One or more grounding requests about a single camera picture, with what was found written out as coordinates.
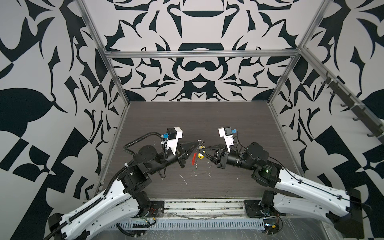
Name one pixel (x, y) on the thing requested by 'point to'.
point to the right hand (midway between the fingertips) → (202, 154)
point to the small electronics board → (271, 228)
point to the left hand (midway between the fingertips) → (198, 139)
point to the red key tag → (194, 158)
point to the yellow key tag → (200, 156)
